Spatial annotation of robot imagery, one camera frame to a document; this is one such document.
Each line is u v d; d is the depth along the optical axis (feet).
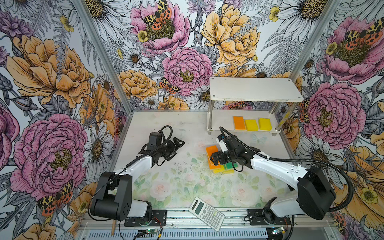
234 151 2.17
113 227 2.34
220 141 2.59
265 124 3.37
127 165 1.68
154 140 2.30
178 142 2.66
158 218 2.41
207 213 2.44
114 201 1.39
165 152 2.50
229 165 2.48
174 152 2.62
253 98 2.61
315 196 1.38
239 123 3.46
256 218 2.40
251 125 3.44
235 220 2.48
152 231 2.31
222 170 2.85
